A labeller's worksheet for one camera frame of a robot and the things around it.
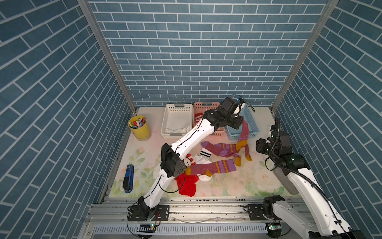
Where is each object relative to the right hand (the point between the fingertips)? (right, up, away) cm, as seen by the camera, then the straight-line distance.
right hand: (261, 142), depth 78 cm
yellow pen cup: (-72, +8, +17) cm, 75 cm away
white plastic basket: (-50, +12, +36) cm, 63 cm away
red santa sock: (-40, -24, +4) cm, 47 cm away
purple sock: (-6, 0, +11) cm, 13 cm away
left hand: (-8, +10, 0) cm, 13 cm away
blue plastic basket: (+6, +4, +26) cm, 27 cm away
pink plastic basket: (-31, +22, +41) cm, 56 cm away
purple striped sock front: (-27, -18, +11) cm, 34 cm away
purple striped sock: (-15, -8, +17) cm, 24 cm away
